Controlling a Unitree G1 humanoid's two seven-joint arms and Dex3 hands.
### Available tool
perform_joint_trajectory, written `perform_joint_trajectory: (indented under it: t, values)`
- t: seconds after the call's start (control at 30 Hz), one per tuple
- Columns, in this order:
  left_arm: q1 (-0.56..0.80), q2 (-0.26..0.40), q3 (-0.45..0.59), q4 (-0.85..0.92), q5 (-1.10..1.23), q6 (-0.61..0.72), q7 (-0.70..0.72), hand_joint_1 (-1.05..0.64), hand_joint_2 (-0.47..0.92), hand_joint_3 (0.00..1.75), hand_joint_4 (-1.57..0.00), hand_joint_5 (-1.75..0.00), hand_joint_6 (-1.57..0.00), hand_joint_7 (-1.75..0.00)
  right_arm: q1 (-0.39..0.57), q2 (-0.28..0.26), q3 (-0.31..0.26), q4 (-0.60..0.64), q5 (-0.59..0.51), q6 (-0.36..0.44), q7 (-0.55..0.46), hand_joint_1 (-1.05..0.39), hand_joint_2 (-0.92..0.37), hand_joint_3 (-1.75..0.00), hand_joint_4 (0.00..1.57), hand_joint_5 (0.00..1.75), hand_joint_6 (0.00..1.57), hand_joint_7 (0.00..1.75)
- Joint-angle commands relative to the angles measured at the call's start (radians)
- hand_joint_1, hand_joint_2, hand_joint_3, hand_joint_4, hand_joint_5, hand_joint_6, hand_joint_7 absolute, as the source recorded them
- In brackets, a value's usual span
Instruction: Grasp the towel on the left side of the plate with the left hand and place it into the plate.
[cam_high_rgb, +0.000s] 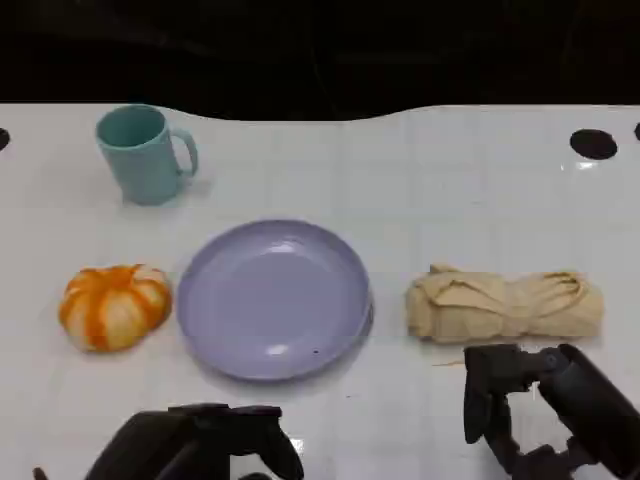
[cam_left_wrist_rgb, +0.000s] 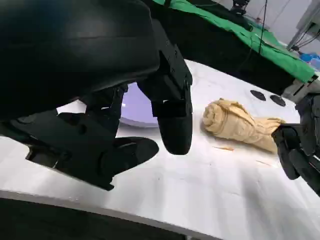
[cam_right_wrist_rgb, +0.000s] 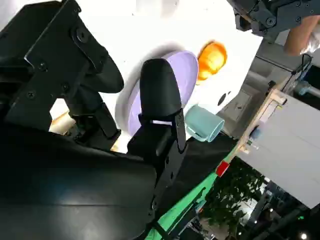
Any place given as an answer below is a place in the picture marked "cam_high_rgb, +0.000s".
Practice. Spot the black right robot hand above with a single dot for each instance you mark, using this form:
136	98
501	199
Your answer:
585	400

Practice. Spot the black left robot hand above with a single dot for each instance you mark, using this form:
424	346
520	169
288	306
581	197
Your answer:
200	445

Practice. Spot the beige towel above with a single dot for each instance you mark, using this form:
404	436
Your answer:
505	307

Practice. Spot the lilac plate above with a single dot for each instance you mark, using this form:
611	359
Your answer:
270	300

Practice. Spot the orange and white bread roll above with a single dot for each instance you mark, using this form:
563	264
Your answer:
112	307

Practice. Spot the black table grommet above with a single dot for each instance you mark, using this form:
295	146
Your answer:
593	144
3	138

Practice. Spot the pale green mug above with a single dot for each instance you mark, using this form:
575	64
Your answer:
145	170

